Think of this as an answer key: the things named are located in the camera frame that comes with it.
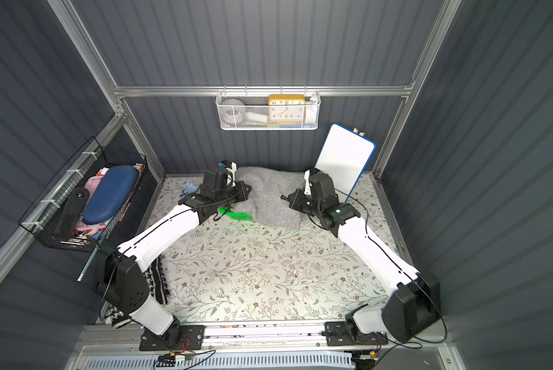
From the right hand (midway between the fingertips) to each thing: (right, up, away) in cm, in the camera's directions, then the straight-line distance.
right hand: (294, 194), depth 78 cm
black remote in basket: (-64, -5, -14) cm, 65 cm away
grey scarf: (-9, -3, +1) cm, 10 cm away
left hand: (-15, +2, +4) cm, 16 cm away
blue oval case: (-55, 0, -11) cm, 56 cm away
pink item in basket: (-65, +3, -6) cm, 65 cm away
